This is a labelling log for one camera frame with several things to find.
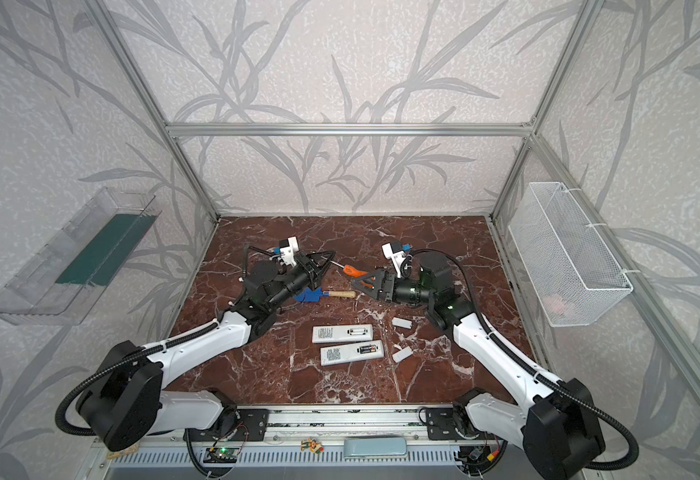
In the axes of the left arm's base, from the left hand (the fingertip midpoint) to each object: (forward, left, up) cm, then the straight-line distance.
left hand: (340, 245), depth 73 cm
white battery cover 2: (-17, -17, -29) cm, 38 cm away
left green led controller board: (-41, +28, -31) cm, 58 cm away
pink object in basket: (-12, -54, -8) cm, 56 cm away
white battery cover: (-7, -17, -30) cm, 35 cm away
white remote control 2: (-17, -2, -29) cm, 33 cm away
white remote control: (-11, 0, -28) cm, 31 cm away
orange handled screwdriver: (-5, -3, -3) cm, 7 cm away
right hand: (-8, -5, -3) cm, 10 cm away
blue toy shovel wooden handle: (+2, +1, -28) cm, 29 cm away
